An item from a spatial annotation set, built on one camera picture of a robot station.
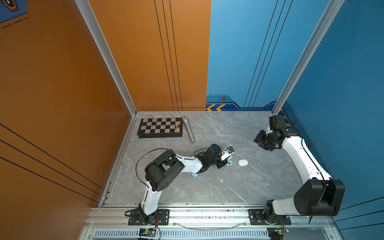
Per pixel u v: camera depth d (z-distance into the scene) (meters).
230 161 0.89
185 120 1.11
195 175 0.86
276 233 0.70
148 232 0.72
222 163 0.81
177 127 1.05
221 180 0.85
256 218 0.72
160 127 1.06
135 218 0.73
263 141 0.73
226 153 0.78
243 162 0.91
